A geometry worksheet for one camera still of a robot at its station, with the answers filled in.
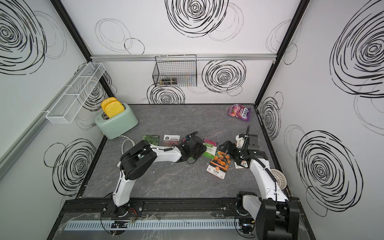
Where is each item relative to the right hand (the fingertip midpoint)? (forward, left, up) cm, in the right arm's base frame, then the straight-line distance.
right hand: (227, 150), depth 83 cm
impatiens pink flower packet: (+8, +7, -10) cm, 15 cm away
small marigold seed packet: (-10, -6, +8) cm, 14 cm away
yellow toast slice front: (+22, +69, +10) cm, 73 cm away
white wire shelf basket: (+9, +81, +24) cm, 85 cm away
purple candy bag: (+37, -15, -8) cm, 41 cm away
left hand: (+6, +10, -9) cm, 14 cm away
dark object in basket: (+34, +33, +22) cm, 52 cm away
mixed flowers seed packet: (+12, +35, -10) cm, 38 cm away
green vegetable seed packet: (+12, +47, -9) cm, 49 cm away
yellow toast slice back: (+25, +73, +13) cm, 78 cm away
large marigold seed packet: (-3, +3, -11) cm, 12 cm away
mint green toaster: (+15, +66, +3) cm, 68 cm away
